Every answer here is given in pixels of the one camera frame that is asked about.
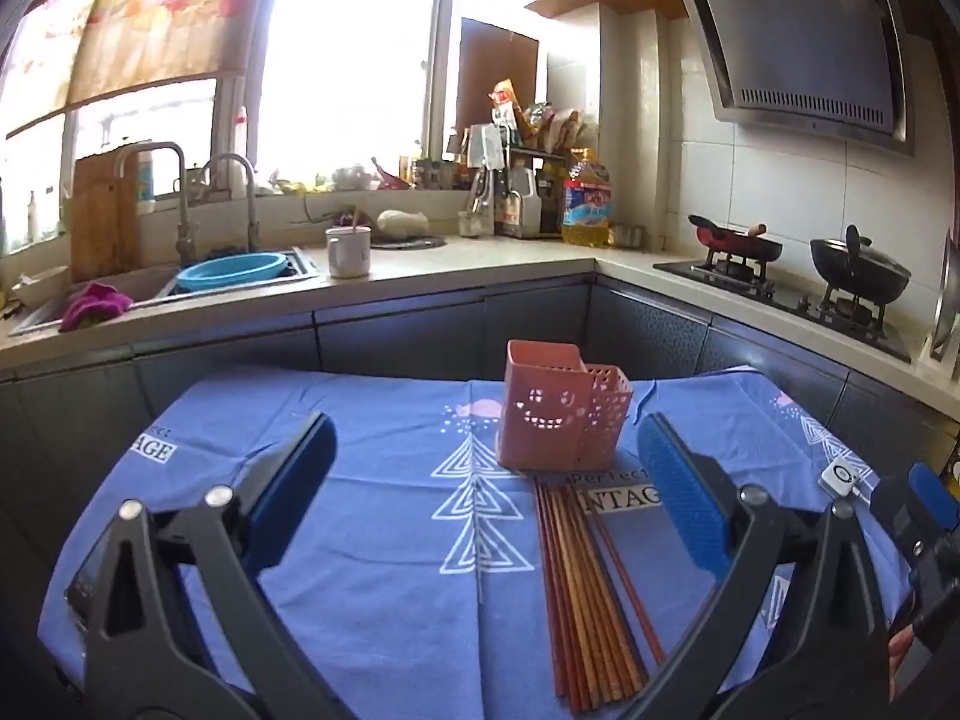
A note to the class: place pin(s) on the blue printed tablecloth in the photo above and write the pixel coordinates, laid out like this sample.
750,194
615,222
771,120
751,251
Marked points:
414,583

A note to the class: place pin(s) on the yellow cooking oil bottle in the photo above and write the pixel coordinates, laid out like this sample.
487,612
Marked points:
587,201

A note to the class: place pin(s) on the pink plastic utensil holder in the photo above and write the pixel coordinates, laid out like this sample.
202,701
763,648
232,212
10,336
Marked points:
561,415

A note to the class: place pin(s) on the wooden cutting board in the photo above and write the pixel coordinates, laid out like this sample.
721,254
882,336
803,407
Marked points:
102,218

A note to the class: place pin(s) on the red frying pan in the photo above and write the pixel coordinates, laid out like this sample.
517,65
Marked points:
728,241

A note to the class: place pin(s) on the blue plastic basin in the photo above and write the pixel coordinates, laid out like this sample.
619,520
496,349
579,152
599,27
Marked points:
233,270

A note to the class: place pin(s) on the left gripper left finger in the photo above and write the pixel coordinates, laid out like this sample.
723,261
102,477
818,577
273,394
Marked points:
176,624

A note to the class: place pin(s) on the red-brown wooden chopstick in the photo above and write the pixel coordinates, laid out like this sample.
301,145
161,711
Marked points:
564,655

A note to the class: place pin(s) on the steel range hood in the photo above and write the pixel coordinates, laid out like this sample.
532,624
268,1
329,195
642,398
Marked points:
831,68

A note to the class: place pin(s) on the thin red chopstick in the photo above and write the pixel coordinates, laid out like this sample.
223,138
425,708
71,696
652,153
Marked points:
645,621

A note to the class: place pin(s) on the black gas stove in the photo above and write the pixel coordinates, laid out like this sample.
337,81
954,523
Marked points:
843,313

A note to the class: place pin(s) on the white jug bottle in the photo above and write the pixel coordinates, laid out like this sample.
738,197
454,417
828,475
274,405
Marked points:
522,208

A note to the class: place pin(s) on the patterned roller blind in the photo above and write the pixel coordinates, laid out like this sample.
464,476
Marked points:
66,54

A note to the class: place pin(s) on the orange wooden chopstick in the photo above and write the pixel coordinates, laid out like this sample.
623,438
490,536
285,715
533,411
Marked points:
595,676

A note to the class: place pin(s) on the magenta cloth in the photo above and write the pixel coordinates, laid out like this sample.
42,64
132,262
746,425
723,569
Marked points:
96,303

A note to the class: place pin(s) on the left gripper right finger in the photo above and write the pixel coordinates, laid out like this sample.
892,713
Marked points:
827,655

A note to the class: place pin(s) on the small white device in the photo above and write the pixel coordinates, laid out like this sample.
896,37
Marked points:
840,478

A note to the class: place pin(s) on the steel sink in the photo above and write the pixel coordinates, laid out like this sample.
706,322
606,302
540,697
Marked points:
157,285

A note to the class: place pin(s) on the black wok with lid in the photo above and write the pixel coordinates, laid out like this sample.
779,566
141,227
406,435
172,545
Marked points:
853,265

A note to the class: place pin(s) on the white mug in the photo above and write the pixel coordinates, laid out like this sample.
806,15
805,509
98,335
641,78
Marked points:
348,251

